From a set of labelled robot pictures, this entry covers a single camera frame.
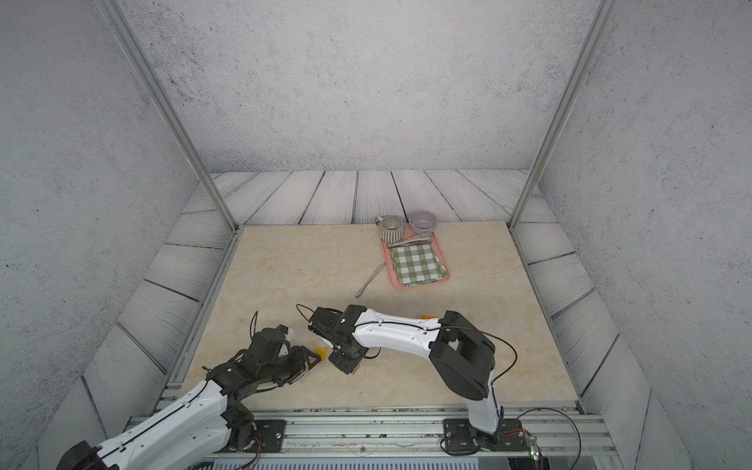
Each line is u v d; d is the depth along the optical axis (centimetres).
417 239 112
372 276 105
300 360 73
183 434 51
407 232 118
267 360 65
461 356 46
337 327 59
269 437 73
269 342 64
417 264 108
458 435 73
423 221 118
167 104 86
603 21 71
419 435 74
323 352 89
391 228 117
